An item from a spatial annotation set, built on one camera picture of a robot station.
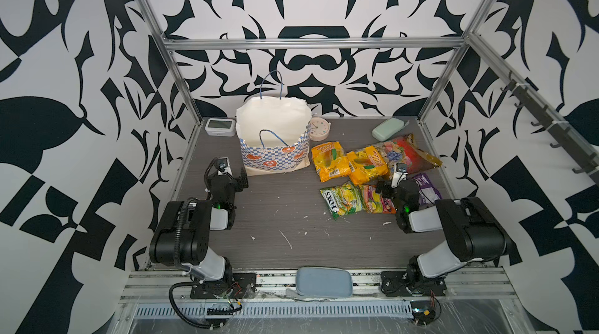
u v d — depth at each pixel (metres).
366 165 0.96
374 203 0.89
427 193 0.93
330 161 0.98
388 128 1.13
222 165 0.79
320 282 0.73
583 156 0.54
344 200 0.90
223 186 0.72
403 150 1.02
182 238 0.42
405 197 0.73
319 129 1.14
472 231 0.46
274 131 0.69
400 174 0.80
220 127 1.11
